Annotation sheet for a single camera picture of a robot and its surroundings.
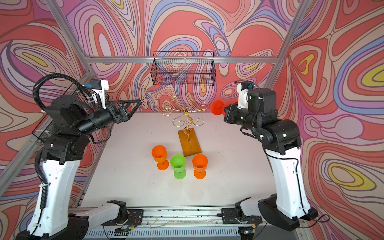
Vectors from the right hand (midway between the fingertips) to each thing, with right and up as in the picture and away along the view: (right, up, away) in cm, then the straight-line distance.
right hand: (225, 113), depth 58 cm
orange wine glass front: (-32, -21, +24) cm, 45 cm away
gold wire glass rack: (-16, -15, +44) cm, 49 cm away
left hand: (-33, +3, -6) cm, 34 cm away
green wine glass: (-21, -26, +24) cm, 41 cm away
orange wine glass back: (-9, -25, +22) cm, 34 cm away
